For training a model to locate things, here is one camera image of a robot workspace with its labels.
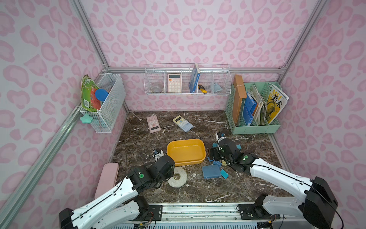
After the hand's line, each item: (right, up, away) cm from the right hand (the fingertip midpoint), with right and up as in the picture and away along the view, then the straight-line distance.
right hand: (213, 147), depth 82 cm
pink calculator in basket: (-24, +41, +11) cm, 49 cm away
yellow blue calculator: (-19, +14, +28) cm, 37 cm away
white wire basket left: (-58, +15, -9) cm, 61 cm away
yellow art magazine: (+46, +30, +16) cm, 57 cm away
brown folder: (+15, +31, 0) cm, 34 cm away
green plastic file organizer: (+39, +13, +25) cm, 47 cm away
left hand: (-23, -8, -7) cm, 26 cm away
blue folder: (+27, +25, +15) cm, 40 cm away
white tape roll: (-20, -20, 0) cm, 28 cm away
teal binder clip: (+7, -16, +2) cm, 17 cm away
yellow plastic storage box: (-16, -5, +13) cm, 21 cm away
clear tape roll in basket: (-35, +37, +13) cm, 53 cm away
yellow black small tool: (-5, +36, +11) cm, 38 cm away
